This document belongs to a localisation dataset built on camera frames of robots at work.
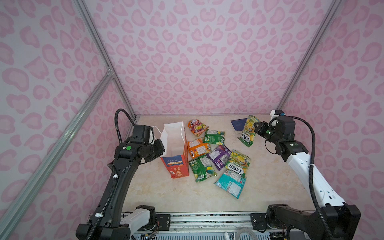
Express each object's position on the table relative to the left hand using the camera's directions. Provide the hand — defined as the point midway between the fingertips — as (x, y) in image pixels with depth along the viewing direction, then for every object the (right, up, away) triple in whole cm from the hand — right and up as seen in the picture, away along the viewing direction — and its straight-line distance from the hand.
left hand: (164, 147), depth 73 cm
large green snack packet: (+19, -15, +15) cm, 28 cm away
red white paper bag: (+6, -4, -5) cm, 9 cm away
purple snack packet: (+30, -9, +22) cm, 38 cm away
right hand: (+46, +12, +4) cm, 47 cm away
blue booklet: (+48, +12, +40) cm, 63 cm away
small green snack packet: (+28, +3, +30) cm, 41 cm away
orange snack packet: (+16, -4, +25) cm, 30 cm away
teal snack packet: (+35, -21, +9) cm, 42 cm away
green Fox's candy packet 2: (+41, -12, +17) cm, 46 cm away
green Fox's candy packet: (+43, +5, +8) cm, 44 cm away
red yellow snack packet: (+15, +10, +35) cm, 39 cm away
